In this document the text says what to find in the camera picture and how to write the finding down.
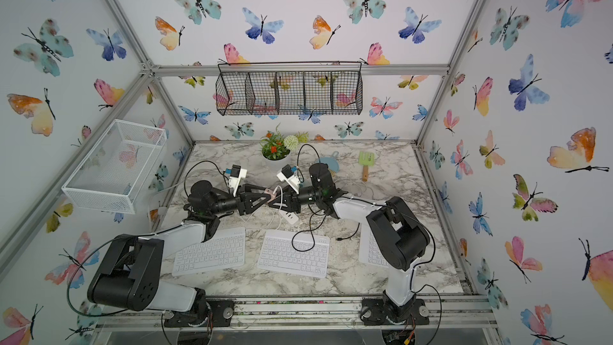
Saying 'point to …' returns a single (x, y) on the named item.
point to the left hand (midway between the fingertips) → (271, 195)
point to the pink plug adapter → (273, 195)
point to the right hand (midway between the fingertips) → (273, 201)
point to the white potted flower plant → (276, 148)
